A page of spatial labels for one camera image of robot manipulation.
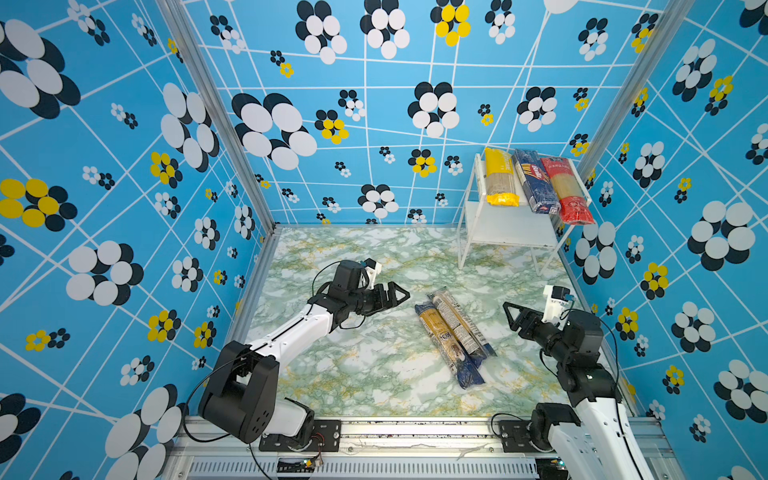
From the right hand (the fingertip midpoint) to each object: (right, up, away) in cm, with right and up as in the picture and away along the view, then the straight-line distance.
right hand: (515, 307), depth 77 cm
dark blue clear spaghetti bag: (-14, -15, +7) cm, 22 cm away
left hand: (-30, +2, +5) cm, 30 cm away
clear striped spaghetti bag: (-9, -10, +10) cm, 17 cm away
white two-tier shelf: (+8, +23, +23) cm, 34 cm away
